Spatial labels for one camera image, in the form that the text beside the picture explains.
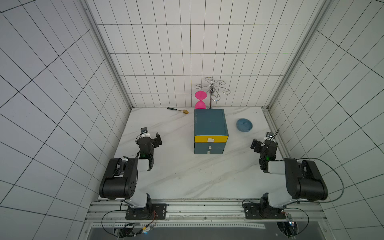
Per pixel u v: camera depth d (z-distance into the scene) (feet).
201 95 2.88
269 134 2.64
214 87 3.03
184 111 3.86
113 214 2.36
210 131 2.62
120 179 1.49
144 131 2.61
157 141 2.75
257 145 2.80
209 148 2.78
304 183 1.46
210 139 2.59
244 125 3.50
